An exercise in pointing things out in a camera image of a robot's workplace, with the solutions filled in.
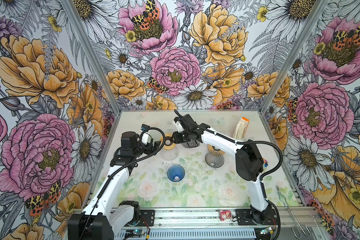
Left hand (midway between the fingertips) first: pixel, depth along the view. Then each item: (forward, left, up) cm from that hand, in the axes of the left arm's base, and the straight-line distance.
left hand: (151, 143), depth 83 cm
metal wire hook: (-39, -70, -16) cm, 82 cm away
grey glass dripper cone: (-3, -36, -14) cm, 39 cm away
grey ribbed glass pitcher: (-3, -21, +3) cm, 22 cm away
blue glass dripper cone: (-9, -13, -19) cm, 24 cm away
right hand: (+3, -12, -5) cm, 14 cm away
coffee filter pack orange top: (+15, -55, -8) cm, 57 cm away
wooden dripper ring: (+2, -9, -5) cm, 10 cm away
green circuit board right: (-39, -56, -17) cm, 70 cm away
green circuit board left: (-38, +5, -17) cm, 42 cm away
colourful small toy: (-4, -68, -17) cm, 70 cm away
